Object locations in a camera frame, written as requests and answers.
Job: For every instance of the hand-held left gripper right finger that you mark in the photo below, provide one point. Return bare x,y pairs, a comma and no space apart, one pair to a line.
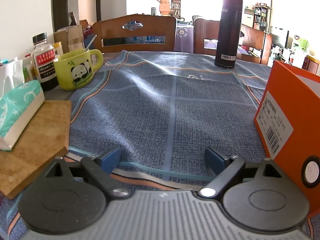
214,158

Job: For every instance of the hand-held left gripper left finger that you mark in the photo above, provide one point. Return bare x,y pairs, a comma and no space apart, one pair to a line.
111,157

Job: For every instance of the orange cardboard box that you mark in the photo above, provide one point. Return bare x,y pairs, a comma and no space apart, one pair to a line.
295,110

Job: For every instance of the blue patterned tablecloth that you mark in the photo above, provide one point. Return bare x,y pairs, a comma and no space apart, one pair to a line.
160,110

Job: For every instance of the wooden cutting board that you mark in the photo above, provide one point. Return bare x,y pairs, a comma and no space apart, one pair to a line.
42,140

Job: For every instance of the green panda mug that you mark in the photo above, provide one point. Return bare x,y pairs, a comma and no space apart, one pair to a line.
75,70

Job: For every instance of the green tissue pack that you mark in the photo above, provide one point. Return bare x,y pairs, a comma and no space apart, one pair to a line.
17,107

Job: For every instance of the black cap sauce bottle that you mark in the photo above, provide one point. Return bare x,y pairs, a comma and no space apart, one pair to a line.
43,62

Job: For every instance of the yellow packet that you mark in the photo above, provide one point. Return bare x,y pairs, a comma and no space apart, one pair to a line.
58,48

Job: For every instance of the purple flower cloth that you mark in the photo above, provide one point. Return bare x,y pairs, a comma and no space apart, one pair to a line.
183,37

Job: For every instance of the wooden chair with cutout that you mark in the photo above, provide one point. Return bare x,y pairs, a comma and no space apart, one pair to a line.
140,33

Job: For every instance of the brown cardboard carton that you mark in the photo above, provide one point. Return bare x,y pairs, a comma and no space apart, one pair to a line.
71,36

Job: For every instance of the dark cylindrical thermos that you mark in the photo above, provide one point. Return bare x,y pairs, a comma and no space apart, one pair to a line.
228,30

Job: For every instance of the black monitor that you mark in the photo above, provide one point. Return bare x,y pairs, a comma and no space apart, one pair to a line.
280,37

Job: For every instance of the white standing air conditioner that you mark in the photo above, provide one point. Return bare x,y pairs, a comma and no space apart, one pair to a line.
248,16

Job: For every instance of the tall wooden bookshelf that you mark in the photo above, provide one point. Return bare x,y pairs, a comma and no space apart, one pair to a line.
261,17

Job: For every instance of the small bookshelf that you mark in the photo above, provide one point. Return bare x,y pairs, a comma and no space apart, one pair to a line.
176,5

